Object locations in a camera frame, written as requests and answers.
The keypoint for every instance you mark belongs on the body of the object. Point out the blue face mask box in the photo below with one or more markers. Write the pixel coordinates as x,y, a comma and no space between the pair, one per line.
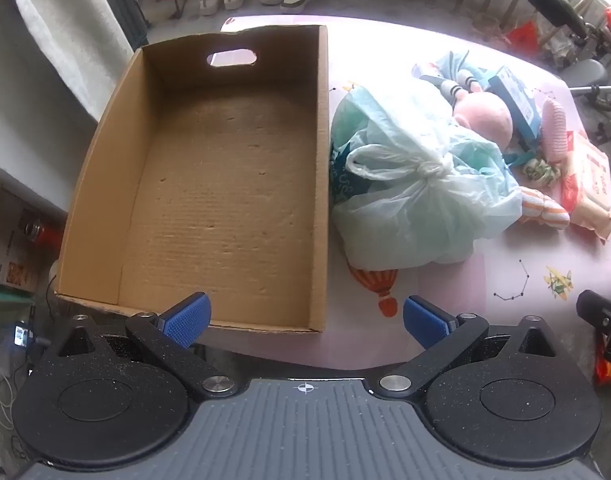
515,97

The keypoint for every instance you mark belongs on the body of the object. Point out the white curtain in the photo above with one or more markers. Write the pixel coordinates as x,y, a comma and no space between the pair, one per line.
50,35

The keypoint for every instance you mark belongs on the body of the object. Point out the printed brown carton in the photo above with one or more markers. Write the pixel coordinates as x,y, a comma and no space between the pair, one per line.
5,250

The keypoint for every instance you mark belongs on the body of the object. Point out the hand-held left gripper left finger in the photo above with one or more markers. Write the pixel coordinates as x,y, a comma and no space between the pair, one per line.
188,322

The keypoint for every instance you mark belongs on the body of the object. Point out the pink plush doll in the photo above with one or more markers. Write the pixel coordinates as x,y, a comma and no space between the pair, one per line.
485,120

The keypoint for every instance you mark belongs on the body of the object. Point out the green patterned scrunchie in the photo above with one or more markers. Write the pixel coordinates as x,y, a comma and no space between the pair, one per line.
539,170

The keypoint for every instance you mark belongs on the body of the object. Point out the red can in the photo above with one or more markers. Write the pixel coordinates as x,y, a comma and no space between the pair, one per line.
40,232

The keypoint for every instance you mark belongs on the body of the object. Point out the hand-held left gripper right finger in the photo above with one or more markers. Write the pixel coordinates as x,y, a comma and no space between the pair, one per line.
425,322

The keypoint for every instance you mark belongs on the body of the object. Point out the orange wet wipes pack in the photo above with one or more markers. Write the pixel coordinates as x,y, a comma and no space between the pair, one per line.
588,185

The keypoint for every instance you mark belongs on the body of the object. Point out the small black device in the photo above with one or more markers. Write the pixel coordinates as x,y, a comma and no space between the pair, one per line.
22,336

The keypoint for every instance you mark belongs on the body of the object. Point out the pale green tied plastic bag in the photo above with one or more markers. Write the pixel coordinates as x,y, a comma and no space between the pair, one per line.
415,200

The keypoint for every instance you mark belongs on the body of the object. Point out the pink striped cloth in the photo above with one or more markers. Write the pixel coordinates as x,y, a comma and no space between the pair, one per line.
555,130

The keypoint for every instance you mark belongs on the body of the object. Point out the orange snack packet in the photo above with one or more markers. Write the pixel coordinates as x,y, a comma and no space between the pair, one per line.
608,365

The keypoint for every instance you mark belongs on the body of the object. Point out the brown bundle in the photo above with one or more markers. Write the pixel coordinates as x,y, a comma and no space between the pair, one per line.
485,22

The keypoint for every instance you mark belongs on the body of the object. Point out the grey padded seat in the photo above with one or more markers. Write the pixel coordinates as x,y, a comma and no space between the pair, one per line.
588,72

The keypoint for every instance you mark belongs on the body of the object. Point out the brown cardboard box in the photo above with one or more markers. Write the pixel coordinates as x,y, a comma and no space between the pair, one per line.
225,185

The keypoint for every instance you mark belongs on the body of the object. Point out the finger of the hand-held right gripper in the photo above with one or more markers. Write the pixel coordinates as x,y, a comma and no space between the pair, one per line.
598,310

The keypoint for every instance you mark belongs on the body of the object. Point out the black exercise equipment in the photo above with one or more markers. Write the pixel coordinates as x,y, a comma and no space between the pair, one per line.
555,7

